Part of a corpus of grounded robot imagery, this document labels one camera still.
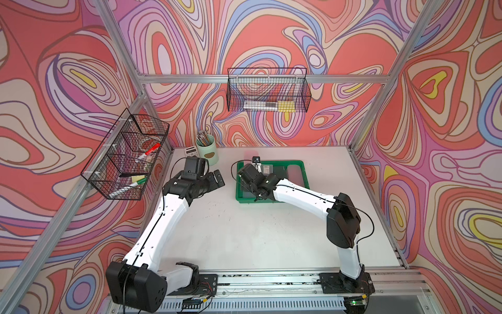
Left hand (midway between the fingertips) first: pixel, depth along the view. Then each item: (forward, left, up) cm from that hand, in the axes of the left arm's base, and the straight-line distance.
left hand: (215, 181), depth 79 cm
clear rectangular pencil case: (+19, -23, -15) cm, 33 cm away
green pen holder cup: (+28, +9, -9) cm, 31 cm away
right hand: (+4, -15, -9) cm, 17 cm away
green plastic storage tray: (+21, -30, -16) cm, 40 cm away
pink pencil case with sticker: (+16, -37, -16) cm, 44 cm away
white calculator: (+37, +23, -20) cm, 48 cm away
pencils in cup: (+31, +11, -4) cm, 33 cm away
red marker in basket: (+9, +24, +10) cm, 28 cm away
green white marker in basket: (-6, +32, +4) cm, 33 cm away
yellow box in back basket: (+34, -31, +13) cm, 48 cm away
